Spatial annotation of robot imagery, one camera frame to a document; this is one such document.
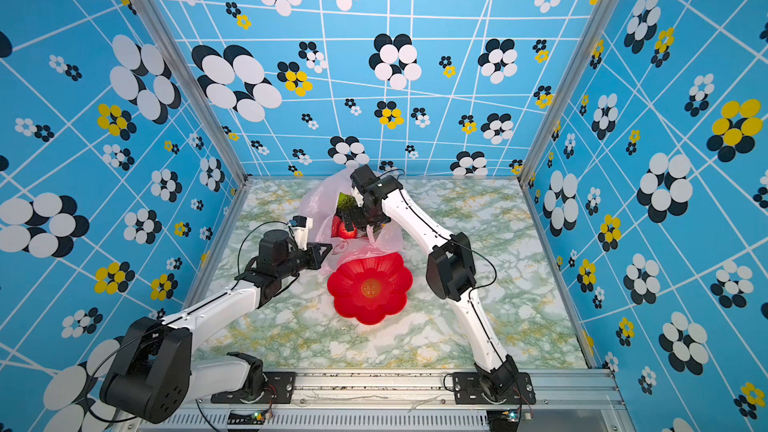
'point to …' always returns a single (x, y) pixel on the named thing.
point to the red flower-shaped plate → (369, 288)
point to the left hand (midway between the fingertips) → (333, 245)
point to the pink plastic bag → (318, 200)
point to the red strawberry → (339, 229)
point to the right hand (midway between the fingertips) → (362, 225)
